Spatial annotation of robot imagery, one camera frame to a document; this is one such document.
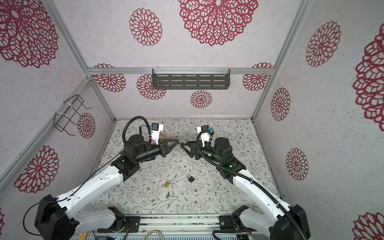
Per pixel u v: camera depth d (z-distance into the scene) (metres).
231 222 0.65
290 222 0.38
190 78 0.92
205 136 0.62
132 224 0.74
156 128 0.63
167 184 0.88
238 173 0.51
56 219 0.38
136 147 0.54
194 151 0.61
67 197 0.42
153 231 0.72
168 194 0.83
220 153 0.58
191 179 0.89
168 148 0.66
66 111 0.76
